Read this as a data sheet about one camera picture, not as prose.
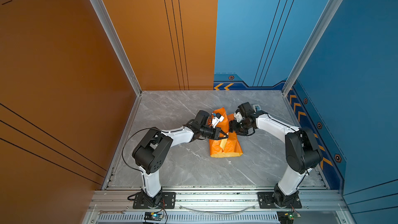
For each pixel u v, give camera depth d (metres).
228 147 0.84
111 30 0.86
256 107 1.05
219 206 0.73
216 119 0.83
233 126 0.82
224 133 0.83
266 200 0.72
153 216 0.71
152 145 0.54
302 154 0.48
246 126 0.77
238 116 0.87
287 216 0.71
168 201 0.73
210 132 0.79
